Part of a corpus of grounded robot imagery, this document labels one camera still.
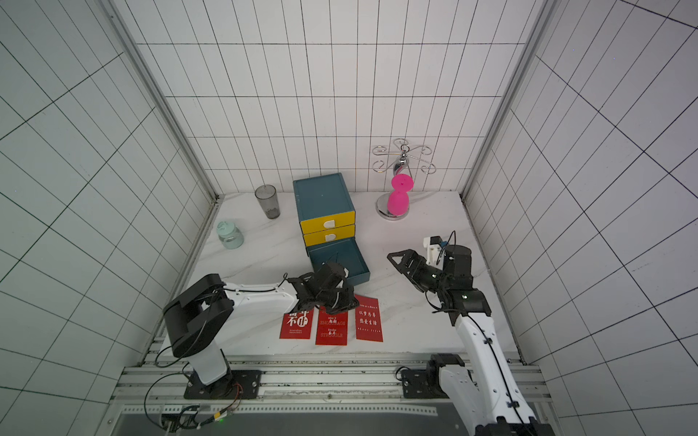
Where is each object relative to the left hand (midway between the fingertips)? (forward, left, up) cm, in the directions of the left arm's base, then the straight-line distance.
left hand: (356, 308), depth 84 cm
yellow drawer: (+22, +9, +16) cm, 29 cm away
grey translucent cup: (+40, +34, +8) cm, 53 cm away
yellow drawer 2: (+22, +10, +9) cm, 25 cm away
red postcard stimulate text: (-5, +8, -4) cm, 10 cm away
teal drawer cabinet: (+32, +12, +17) cm, 38 cm away
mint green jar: (+25, +47, +3) cm, 53 cm away
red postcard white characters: (-4, +18, -3) cm, 19 cm away
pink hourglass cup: (+34, -15, +14) cm, 39 cm away
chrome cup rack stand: (+44, -16, +24) cm, 52 cm away
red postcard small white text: (-3, -4, -2) cm, 5 cm away
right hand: (+8, -11, +17) cm, 22 cm away
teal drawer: (+21, +4, 0) cm, 21 cm away
